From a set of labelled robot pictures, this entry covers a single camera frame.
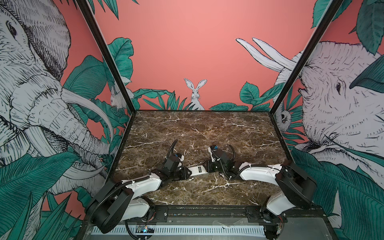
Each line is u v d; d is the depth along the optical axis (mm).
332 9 699
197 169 880
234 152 990
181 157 833
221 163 664
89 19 725
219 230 702
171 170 679
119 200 420
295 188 446
